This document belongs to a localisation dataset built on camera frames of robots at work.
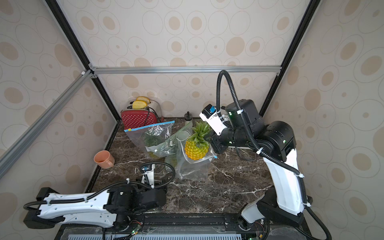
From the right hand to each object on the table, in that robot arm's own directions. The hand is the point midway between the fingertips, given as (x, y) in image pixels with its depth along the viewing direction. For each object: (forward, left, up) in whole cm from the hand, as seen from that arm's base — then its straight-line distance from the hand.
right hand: (204, 139), depth 53 cm
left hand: (-6, +18, -24) cm, 31 cm away
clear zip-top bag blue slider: (+7, +4, -38) cm, 38 cm away
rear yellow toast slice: (+52, +45, -22) cm, 72 cm away
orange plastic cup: (+11, +61, -37) cm, 73 cm away
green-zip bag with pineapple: (+8, +18, -20) cm, 28 cm away
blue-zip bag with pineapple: (+16, +28, -19) cm, 38 cm away
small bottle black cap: (+46, +12, -32) cm, 57 cm away
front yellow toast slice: (+46, +45, -22) cm, 68 cm away
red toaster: (+38, +50, -28) cm, 69 cm away
